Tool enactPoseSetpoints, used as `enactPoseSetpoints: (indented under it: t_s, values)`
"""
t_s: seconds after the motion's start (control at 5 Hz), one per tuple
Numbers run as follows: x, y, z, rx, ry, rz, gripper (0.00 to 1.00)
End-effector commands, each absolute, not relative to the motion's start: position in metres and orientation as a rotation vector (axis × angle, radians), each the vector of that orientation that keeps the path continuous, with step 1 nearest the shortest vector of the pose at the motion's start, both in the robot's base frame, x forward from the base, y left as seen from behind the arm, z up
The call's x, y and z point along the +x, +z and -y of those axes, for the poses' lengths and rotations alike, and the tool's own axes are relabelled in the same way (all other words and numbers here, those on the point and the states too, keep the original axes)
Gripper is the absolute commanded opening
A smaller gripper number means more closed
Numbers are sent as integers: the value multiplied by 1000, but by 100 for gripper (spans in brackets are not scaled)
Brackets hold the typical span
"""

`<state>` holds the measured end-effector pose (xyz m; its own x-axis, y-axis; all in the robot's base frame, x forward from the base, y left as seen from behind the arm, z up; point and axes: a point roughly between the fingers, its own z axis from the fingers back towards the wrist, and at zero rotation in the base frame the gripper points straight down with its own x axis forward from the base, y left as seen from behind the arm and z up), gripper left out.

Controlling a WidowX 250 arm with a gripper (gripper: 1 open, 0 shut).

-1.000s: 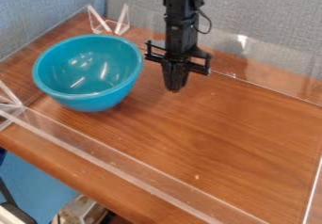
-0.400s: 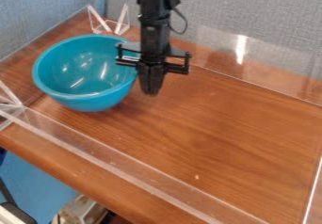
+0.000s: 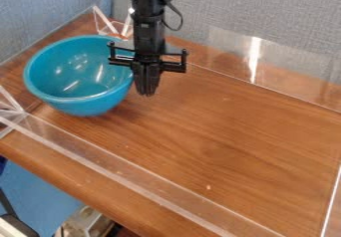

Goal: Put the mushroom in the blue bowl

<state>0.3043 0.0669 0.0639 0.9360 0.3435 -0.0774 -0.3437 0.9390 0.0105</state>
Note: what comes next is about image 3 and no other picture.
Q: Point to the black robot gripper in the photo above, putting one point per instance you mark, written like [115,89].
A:
[150,50]

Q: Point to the blue plastic bowl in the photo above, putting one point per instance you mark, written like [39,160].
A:
[71,77]

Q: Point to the clear acrylic table barrier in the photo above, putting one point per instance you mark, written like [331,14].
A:
[230,154]

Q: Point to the white box under table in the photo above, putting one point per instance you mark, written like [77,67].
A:
[86,223]

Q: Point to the black white object lower left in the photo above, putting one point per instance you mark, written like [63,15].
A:
[12,227]

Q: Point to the clear acrylic corner bracket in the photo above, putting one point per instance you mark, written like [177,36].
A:
[113,28]

